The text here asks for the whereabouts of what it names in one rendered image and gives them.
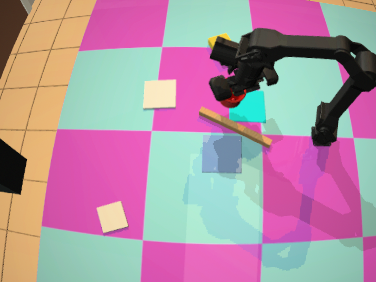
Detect tan wooden plank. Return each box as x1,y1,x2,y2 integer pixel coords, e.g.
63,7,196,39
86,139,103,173
199,106,272,149

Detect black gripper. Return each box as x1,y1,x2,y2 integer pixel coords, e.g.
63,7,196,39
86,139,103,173
208,61,279,102

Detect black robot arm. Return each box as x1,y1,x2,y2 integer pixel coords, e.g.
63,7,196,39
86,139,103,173
210,27,376,146

